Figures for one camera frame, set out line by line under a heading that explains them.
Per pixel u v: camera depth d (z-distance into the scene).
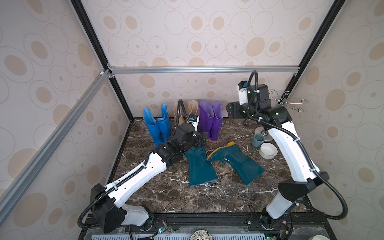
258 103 0.49
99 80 0.82
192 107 0.90
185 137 0.53
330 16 0.71
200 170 0.90
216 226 0.73
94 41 0.78
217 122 0.85
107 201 0.38
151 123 0.82
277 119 0.45
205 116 0.94
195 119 0.61
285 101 0.85
